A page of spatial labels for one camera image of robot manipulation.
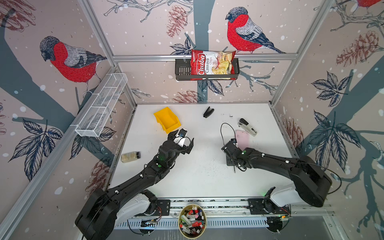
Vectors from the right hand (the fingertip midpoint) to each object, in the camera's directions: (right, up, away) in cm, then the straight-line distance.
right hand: (230, 161), depth 88 cm
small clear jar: (-60, +3, 0) cm, 60 cm away
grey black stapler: (+15, +21, +15) cm, 29 cm away
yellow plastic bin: (-41, +24, +21) cm, 53 cm away
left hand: (-27, +18, -10) cm, 34 cm away
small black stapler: (-11, +31, +26) cm, 41 cm away
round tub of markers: (-22, -18, -26) cm, 38 cm away
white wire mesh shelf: (-71, +25, -17) cm, 77 cm away
